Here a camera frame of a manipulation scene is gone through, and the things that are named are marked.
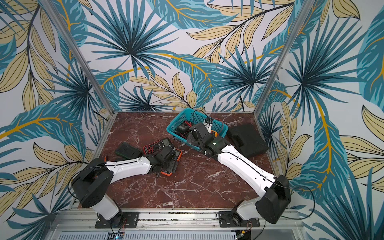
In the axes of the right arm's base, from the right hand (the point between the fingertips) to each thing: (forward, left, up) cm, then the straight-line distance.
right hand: (198, 136), depth 79 cm
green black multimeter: (+17, +10, -14) cm, 24 cm away
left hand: (-6, +17, -20) cm, 27 cm away
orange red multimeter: (-11, +15, -13) cm, 22 cm away
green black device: (+3, +44, -19) cm, 48 cm away
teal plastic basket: (+30, +3, -17) cm, 34 cm away
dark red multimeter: (+7, +26, -19) cm, 33 cm away
